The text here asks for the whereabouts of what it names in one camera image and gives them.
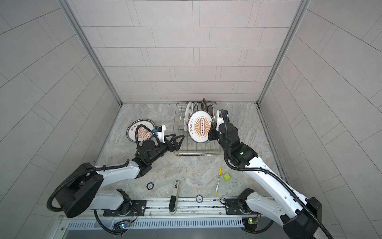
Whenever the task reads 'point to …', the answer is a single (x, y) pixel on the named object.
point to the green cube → (227, 177)
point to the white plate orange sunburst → (143, 133)
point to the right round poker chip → (199, 198)
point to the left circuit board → (122, 226)
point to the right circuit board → (250, 223)
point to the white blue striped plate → (195, 106)
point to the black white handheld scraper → (174, 199)
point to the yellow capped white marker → (220, 172)
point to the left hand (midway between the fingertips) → (183, 135)
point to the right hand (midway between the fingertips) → (209, 123)
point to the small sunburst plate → (210, 110)
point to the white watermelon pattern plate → (189, 111)
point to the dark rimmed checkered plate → (203, 105)
